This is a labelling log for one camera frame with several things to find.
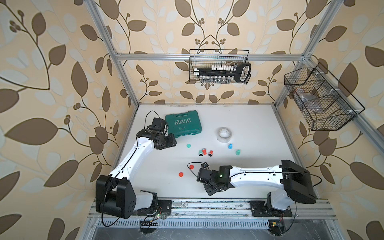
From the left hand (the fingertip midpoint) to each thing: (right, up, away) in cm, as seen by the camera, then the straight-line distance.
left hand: (170, 140), depth 83 cm
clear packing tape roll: (+34, +1, +18) cm, 38 cm away
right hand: (+22, -25, -4) cm, 33 cm away
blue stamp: (+37, -6, +13) cm, 39 cm away
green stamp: (+41, -9, +9) cm, 43 cm away
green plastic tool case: (+6, +8, +19) cm, 21 cm away
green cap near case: (+9, -6, +16) cm, 19 cm away
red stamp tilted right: (+24, -9, +9) cm, 27 cm away
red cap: (+6, -20, +2) cm, 21 cm away
